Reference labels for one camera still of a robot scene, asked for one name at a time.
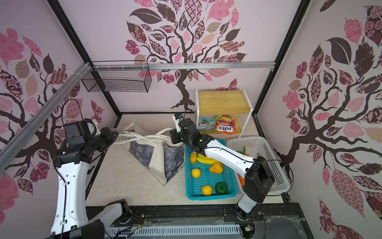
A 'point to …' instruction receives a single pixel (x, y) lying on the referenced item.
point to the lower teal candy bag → (207, 122)
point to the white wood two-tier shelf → (224, 102)
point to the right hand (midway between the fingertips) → (173, 129)
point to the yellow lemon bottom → (207, 190)
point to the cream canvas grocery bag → (156, 152)
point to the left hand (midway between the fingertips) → (117, 135)
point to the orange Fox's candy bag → (226, 124)
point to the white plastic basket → (256, 146)
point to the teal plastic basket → (193, 186)
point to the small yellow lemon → (196, 173)
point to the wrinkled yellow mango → (193, 157)
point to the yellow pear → (217, 168)
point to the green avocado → (221, 188)
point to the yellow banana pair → (205, 160)
